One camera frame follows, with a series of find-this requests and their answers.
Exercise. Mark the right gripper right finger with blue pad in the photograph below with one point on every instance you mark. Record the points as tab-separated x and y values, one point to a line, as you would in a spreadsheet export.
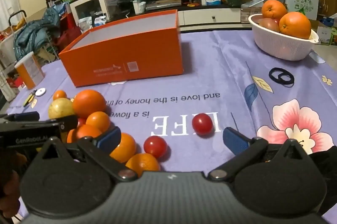
246	152

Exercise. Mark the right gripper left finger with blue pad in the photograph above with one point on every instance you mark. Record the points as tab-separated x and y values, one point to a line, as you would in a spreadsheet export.
98	150

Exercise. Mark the small orange kumquat bottom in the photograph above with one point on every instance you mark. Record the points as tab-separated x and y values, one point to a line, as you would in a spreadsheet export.
143	162

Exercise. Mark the small orange kumquat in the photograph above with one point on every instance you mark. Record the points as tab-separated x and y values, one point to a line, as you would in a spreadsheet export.
143	162
125	150
82	131
100	120

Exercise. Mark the large orange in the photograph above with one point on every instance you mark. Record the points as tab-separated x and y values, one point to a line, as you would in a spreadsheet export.
87	102

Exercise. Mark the yellow pear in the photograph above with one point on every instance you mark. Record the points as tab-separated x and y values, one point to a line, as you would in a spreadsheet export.
59	108

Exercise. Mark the small orange kumquat right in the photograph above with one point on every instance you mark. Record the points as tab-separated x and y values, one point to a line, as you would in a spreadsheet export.
125	150

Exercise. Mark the small orange kumquat middle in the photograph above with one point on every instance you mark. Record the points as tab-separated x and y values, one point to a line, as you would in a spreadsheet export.
82	131

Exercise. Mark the small orange kumquat upper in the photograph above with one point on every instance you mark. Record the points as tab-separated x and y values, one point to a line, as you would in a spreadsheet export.
100	120

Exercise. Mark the red cherry tomato hidden left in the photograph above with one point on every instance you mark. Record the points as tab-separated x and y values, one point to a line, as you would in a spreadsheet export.
81	121

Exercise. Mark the red cherry tomato right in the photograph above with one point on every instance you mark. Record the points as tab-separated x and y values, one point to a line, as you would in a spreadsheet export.
202	124

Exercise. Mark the red cherry tomato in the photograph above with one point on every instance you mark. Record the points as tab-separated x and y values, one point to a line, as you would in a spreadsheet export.
155	146
202	124

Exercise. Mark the red cherry tomato middle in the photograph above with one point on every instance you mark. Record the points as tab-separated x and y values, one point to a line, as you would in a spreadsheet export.
155	146

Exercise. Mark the small white round disc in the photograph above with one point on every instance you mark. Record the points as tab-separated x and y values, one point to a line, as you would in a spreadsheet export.
40	92

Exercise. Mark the small mandarin far left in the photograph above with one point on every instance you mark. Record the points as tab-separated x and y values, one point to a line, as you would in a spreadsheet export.
59	94

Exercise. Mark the purple floral tablecloth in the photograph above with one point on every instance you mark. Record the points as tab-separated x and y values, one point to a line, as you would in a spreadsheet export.
230	79

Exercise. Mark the orange white canister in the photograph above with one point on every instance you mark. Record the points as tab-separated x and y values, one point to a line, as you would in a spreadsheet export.
29	70

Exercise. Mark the blue jacket pile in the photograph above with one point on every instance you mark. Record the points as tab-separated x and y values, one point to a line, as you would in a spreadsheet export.
36	33

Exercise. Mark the orange cardboard box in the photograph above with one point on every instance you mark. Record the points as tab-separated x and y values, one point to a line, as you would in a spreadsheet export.
143	46

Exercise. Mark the white colander basket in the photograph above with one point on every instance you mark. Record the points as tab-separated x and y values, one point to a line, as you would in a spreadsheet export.
279	45

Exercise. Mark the red apple in basket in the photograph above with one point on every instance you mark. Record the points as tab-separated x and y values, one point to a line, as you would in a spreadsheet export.
270	24

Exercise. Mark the orange in basket front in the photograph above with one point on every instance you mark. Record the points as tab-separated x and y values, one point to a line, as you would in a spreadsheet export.
295	24

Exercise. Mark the orange in basket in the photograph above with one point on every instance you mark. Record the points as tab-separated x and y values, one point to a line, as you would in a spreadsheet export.
295	24
273	9

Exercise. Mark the white tv cabinet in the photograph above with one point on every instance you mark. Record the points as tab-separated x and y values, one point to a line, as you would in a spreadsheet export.
195	15

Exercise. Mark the orange in basket rear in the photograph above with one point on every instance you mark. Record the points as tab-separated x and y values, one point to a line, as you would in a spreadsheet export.
273	9

